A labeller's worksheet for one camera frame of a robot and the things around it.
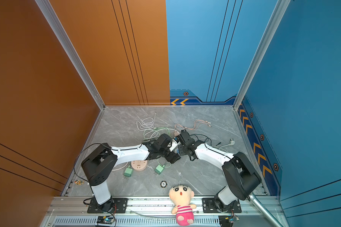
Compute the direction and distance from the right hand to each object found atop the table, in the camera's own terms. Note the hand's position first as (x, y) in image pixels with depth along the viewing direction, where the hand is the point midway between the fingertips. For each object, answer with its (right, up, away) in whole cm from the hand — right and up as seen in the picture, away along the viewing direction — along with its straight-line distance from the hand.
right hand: (184, 148), depth 91 cm
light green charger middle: (-15, -11, -8) cm, 20 cm away
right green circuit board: (+20, -32, -21) cm, 43 cm away
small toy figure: (-61, -18, -10) cm, 64 cm away
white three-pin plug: (+34, +3, +6) cm, 34 cm away
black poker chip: (-12, -18, -10) cm, 24 cm away
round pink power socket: (-27, -9, -6) cm, 30 cm away
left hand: (-4, -2, -2) cm, 5 cm away
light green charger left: (-34, -12, -8) cm, 37 cm away
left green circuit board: (-40, -32, -20) cm, 55 cm away
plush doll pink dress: (-3, -19, -21) cm, 29 cm away
